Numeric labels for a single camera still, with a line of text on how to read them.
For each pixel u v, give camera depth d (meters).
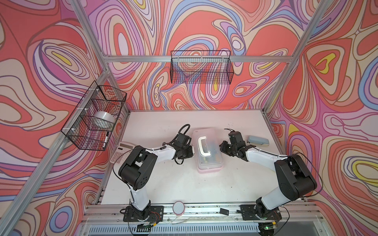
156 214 0.72
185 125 0.79
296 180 0.45
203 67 0.96
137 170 0.48
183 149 0.82
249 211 0.73
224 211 0.74
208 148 0.84
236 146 0.72
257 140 0.99
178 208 0.71
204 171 0.83
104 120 0.70
